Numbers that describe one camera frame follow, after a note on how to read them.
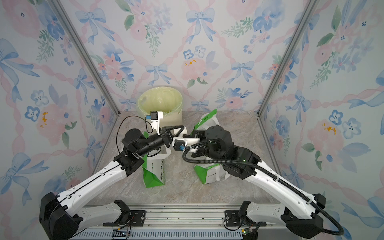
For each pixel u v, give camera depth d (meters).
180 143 0.47
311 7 0.69
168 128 0.59
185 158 0.41
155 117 0.56
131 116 0.55
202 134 0.52
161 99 0.98
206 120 0.82
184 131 0.62
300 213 0.38
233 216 0.75
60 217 0.38
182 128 0.62
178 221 0.74
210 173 0.68
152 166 0.72
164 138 0.55
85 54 0.86
